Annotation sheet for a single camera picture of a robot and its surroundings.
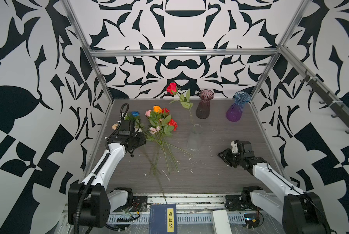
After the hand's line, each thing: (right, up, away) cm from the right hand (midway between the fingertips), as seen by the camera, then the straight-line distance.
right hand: (220, 154), depth 86 cm
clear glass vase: (-15, +7, +3) cm, 17 cm away
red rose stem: (-22, +30, -11) cm, 39 cm away
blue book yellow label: (-32, -26, -17) cm, 45 cm away
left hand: (-44, +10, -2) cm, 46 cm away
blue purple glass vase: (+18, +24, +25) cm, 39 cm away
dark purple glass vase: (-6, +27, +20) cm, 34 cm away
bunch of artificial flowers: (-40, +16, +13) cm, 44 cm away
